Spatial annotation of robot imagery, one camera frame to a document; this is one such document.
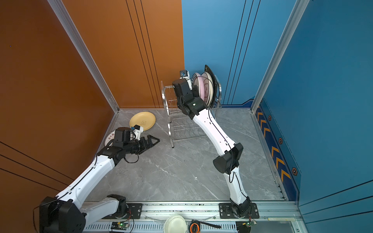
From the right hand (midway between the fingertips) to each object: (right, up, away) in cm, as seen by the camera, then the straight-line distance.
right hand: (190, 86), depth 77 cm
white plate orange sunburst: (-57, -30, +25) cm, 69 cm away
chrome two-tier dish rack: (-7, -22, +30) cm, 38 cm away
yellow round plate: (-37, -17, +37) cm, 55 cm away
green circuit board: (-36, -70, -6) cm, 79 cm away
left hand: (-20, -30, +3) cm, 36 cm away
